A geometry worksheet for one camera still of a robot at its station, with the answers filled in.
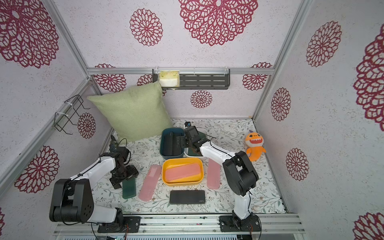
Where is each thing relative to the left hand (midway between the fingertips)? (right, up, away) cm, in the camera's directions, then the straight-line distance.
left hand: (130, 180), depth 86 cm
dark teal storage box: (+18, +29, +18) cm, 38 cm away
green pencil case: (+1, -3, -5) cm, 6 cm away
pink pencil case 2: (+10, -5, -2) cm, 12 cm away
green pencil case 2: (+36, +19, -18) cm, 45 cm away
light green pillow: (+2, +40, +4) cm, 40 cm away
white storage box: (+32, +16, +15) cm, 38 cm away
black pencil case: (+19, +20, +18) cm, 32 cm away
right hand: (+29, +25, +7) cm, 39 cm away
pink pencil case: (+29, +3, +7) cm, 30 cm away
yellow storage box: (+34, 0, -1) cm, 34 cm away
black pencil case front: (+33, -8, -4) cm, 34 cm away
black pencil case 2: (+25, +16, +11) cm, 32 cm away
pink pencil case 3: (+49, +2, +7) cm, 50 cm away
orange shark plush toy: (+76, +22, +11) cm, 80 cm away
